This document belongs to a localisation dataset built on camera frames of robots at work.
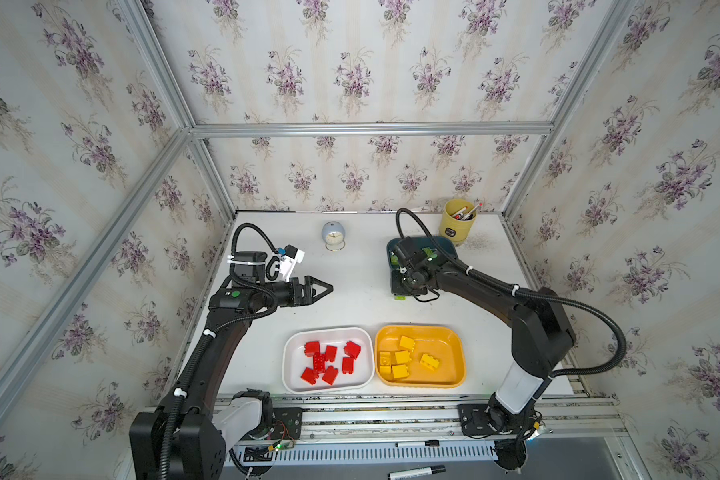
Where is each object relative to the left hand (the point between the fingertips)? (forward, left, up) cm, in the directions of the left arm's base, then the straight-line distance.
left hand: (321, 287), depth 74 cm
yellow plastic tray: (-11, -27, -19) cm, 35 cm away
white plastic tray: (-6, -8, -20) cm, 22 cm away
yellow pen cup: (+34, -45, -10) cm, 57 cm away
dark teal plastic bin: (+29, -39, -17) cm, 52 cm away
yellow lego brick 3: (-12, -29, -19) cm, 37 cm away
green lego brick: (+28, -36, -21) cm, 50 cm away
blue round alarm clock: (+31, 0, -15) cm, 34 cm away
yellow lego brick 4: (-14, -21, -20) cm, 32 cm away
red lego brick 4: (-15, -2, -21) cm, 26 cm away
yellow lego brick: (-7, -23, -19) cm, 31 cm away
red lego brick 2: (-7, +4, -22) cm, 23 cm away
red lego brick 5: (-12, +1, -19) cm, 22 cm away
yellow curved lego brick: (-10, -17, -21) cm, 29 cm away
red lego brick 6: (-12, -7, -22) cm, 26 cm away
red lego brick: (-15, +3, -21) cm, 26 cm away
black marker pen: (-36, -23, -20) cm, 47 cm away
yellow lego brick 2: (-11, -22, -20) cm, 32 cm away
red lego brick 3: (-9, -2, -21) cm, 23 cm away
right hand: (+7, -20, -12) cm, 25 cm away
